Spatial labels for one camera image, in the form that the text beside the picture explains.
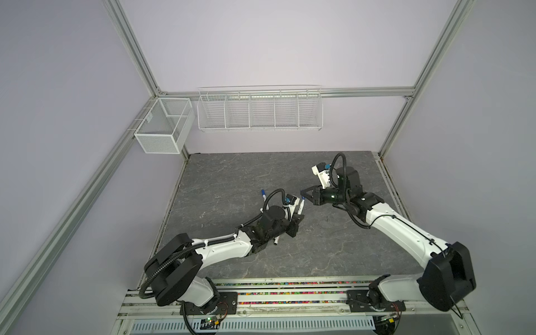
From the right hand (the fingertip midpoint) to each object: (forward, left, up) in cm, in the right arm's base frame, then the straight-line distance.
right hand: (302, 193), depth 79 cm
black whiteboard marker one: (-10, +10, -21) cm, 25 cm away
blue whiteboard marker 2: (-4, +1, -4) cm, 6 cm away
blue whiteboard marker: (+15, +17, -21) cm, 31 cm away
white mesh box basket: (+38, +65, +3) cm, 75 cm away
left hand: (-6, 0, -8) cm, 10 cm away
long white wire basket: (+45, +2, +9) cm, 46 cm away
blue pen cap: (-2, 0, 0) cm, 2 cm away
